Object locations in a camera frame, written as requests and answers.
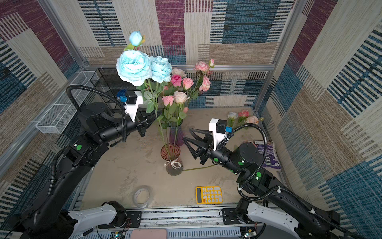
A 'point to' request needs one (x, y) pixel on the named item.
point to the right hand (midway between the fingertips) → (186, 138)
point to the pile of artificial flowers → (235, 120)
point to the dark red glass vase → (170, 152)
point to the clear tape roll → (143, 196)
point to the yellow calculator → (209, 194)
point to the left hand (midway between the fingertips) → (160, 109)
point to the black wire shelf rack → (109, 82)
